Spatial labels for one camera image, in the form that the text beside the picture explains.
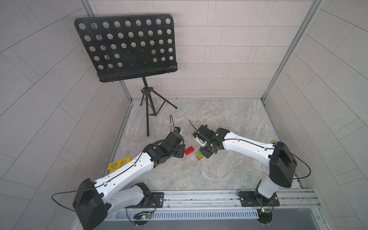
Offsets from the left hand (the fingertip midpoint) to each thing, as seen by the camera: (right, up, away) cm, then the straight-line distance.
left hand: (183, 147), depth 79 cm
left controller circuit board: (-18, -29, -14) cm, 37 cm away
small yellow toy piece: (+57, 0, +12) cm, 58 cm away
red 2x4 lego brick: (+3, -5, +9) cm, 10 cm away
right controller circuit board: (+41, -31, -10) cm, 52 cm away
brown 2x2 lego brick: (+9, -9, +6) cm, 14 cm away
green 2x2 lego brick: (+9, -2, -7) cm, 12 cm away
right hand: (+12, -4, +3) cm, 13 cm away
